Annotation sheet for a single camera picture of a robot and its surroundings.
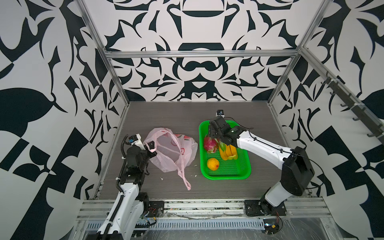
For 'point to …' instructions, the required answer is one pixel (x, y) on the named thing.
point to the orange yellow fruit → (213, 164)
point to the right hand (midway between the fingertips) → (215, 127)
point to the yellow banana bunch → (227, 152)
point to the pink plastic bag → (174, 152)
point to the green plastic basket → (237, 169)
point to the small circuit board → (271, 225)
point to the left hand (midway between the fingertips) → (153, 139)
